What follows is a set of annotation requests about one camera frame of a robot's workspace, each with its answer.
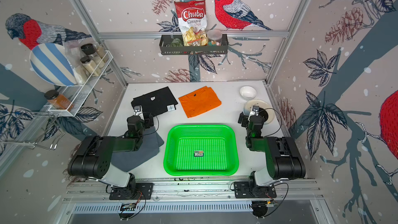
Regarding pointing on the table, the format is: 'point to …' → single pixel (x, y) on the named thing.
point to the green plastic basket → (201, 150)
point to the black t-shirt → (156, 102)
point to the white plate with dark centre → (265, 109)
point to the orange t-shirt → (199, 101)
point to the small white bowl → (247, 92)
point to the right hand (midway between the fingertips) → (249, 112)
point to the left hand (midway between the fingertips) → (144, 111)
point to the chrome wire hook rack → (50, 140)
